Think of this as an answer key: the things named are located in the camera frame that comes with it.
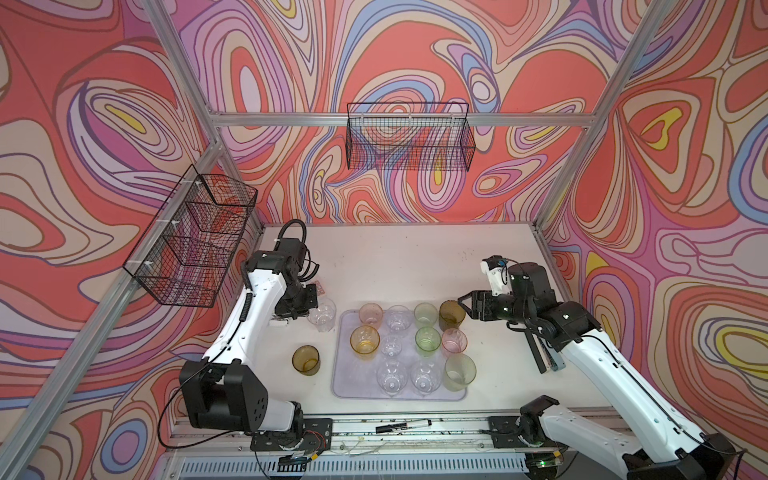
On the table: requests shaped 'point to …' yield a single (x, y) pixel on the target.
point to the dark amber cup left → (306, 360)
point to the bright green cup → (427, 340)
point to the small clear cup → (391, 346)
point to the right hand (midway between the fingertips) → (471, 307)
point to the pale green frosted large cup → (459, 371)
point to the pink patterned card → (320, 291)
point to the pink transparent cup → (454, 341)
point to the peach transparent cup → (371, 314)
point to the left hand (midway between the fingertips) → (312, 309)
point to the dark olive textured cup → (451, 315)
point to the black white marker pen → (402, 425)
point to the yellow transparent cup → (365, 340)
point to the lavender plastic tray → (378, 363)
